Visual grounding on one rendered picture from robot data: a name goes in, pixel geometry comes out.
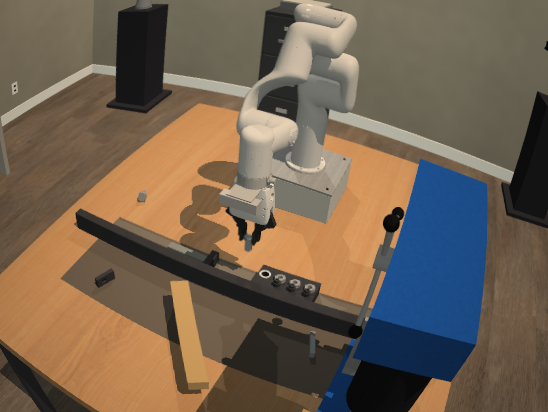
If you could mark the tan wooden bar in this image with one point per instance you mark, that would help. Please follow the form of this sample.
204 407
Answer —
188 336

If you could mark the blue drill press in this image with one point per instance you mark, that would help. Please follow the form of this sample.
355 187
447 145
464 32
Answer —
426 317

